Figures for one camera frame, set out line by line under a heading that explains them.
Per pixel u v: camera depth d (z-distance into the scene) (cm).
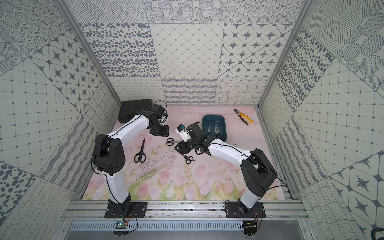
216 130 105
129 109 114
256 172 45
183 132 76
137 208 74
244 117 114
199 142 66
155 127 78
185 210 76
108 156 50
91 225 70
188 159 92
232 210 73
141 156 93
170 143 98
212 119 111
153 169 88
